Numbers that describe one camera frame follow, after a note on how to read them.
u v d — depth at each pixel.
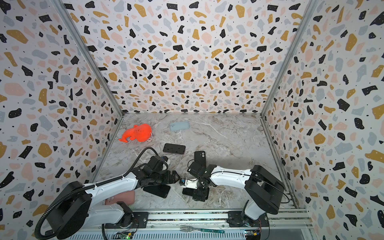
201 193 0.73
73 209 0.41
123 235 0.70
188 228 0.71
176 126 1.16
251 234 0.72
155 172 0.71
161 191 0.82
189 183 0.74
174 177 0.77
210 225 0.73
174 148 1.09
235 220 0.74
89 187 0.45
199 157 0.98
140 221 0.73
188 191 0.78
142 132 1.00
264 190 0.44
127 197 0.81
